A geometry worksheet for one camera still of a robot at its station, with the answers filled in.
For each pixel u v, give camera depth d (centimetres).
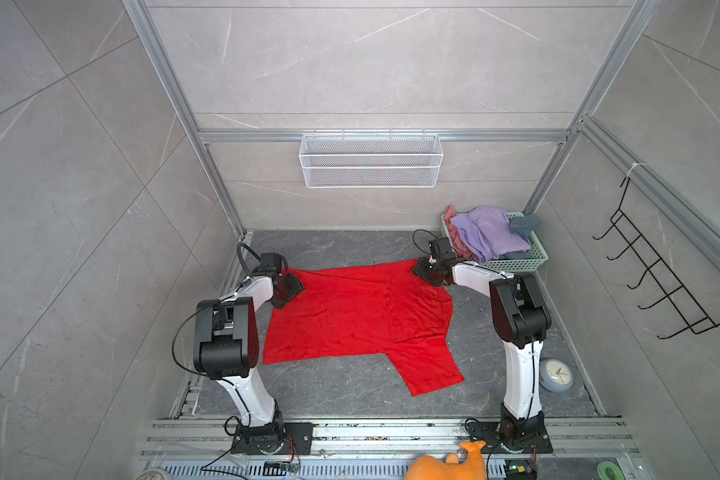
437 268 82
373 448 73
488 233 108
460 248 105
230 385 52
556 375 80
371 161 101
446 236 107
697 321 58
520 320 56
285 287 88
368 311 100
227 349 49
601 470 69
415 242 86
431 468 64
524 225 107
